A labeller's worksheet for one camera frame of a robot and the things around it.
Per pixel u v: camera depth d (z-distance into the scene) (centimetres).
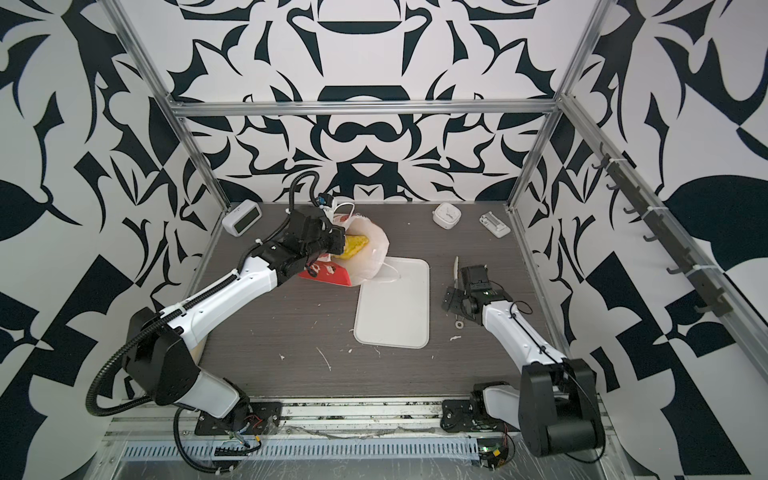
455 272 99
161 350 42
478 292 65
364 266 94
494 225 112
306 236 62
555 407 41
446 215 114
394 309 92
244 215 108
